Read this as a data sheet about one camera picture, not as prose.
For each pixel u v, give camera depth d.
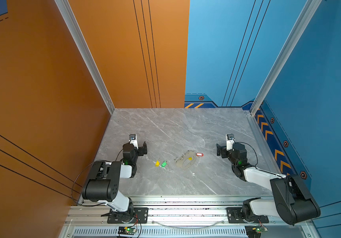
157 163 0.92
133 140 0.81
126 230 0.71
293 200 0.42
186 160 0.93
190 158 0.94
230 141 0.78
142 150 0.85
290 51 0.83
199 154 0.96
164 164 0.92
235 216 0.72
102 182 0.46
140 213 0.74
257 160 0.72
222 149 0.82
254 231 0.70
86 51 0.85
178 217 0.76
